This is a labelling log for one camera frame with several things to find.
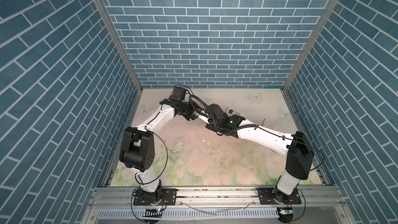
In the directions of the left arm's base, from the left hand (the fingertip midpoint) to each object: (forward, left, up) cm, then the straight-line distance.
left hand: (204, 109), depth 86 cm
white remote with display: (+10, -18, -16) cm, 26 cm away
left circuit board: (-45, +24, -21) cm, 55 cm away
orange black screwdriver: (+4, -41, -17) cm, 45 cm away
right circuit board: (-46, -39, -21) cm, 64 cm away
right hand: (-3, -2, +1) cm, 4 cm away
